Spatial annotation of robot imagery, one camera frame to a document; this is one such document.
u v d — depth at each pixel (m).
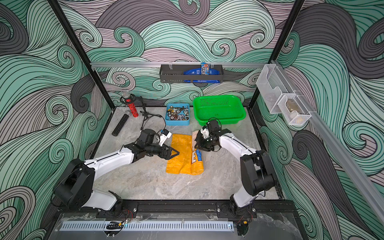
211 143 0.75
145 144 0.67
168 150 0.72
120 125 1.07
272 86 0.78
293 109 0.65
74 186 0.42
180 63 0.93
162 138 0.75
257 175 0.44
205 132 0.84
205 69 0.90
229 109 1.18
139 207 0.75
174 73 0.95
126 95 0.91
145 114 1.07
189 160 0.89
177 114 1.15
